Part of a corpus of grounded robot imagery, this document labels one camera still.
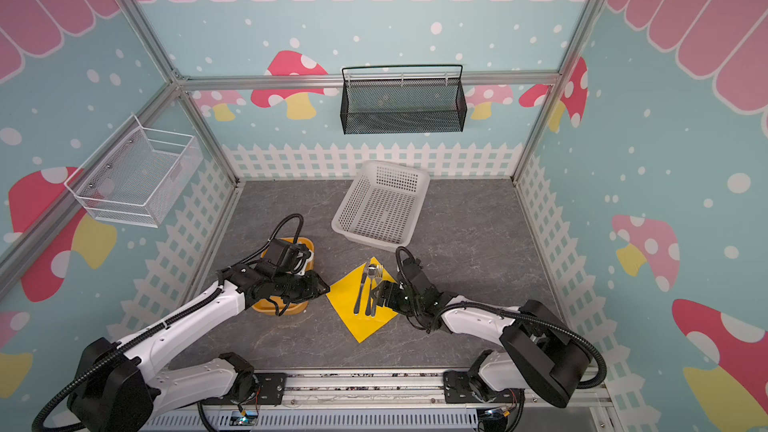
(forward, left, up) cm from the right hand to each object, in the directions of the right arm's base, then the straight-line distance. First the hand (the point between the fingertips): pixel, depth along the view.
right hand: (376, 296), depth 85 cm
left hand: (-2, +14, +4) cm, 14 cm away
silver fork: (+5, +3, -6) cm, 8 cm away
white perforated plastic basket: (+38, -1, -5) cm, 38 cm away
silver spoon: (+10, +2, -4) cm, 11 cm away
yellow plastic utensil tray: (-9, +23, +17) cm, 30 cm away
